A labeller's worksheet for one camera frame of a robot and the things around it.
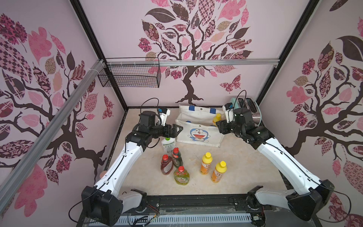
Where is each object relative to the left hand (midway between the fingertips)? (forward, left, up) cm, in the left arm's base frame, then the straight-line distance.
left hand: (176, 130), depth 75 cm
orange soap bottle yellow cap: (+12, -25, -4) cm, 28 cm away
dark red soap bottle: (-14, +5, -13) cm, 20 cm away
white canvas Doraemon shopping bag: (+18, -13, -15) cm, 27 cm away
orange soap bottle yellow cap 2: (-16, -15, -9) cm, 24 cm away
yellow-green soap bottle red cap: (-20, -3, -14) cm, 24 cm away
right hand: (+4, -25, +3) cm, 25 cm away
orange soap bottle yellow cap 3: (-19, -22, -6) cm, 30 cm away
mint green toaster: (+29, -53, -9) cm, 61 cm away
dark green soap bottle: (-11, 0, -11) cm, 15 cm away
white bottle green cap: (-1, +5, -13) cm, 14 cm away
